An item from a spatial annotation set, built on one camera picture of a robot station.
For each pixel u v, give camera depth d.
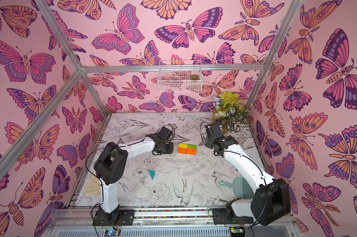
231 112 0.87
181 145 1.00
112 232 0.71
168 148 0.87
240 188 0.83
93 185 0.85
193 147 0.99
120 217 0.73
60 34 0.78
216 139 0.62
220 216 0.73
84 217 0.75
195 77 0.92
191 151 0.96
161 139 0.75
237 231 0.72
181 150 0.98
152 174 0.89
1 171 0.51
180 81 1.06
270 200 0.40
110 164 0.53
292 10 0.70
